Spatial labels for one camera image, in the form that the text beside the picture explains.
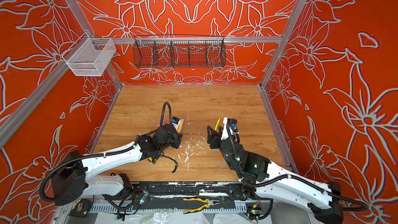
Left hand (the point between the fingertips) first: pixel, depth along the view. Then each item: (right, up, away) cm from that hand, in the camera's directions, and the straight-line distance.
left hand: (182, 133), depth 81 cm
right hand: (+13, +6, -14) cm, 20 cm away
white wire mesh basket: (-58, +44, +10) cm, 74 cm away
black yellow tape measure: (-15, -14, 0) cm, 20 cm away
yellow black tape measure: (-44, -30, -14) cm, 55 cm away
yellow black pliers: (+14, -29, -12) cm, 35 cm away
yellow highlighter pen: (+21, +2, +16) cm, 26 cm away
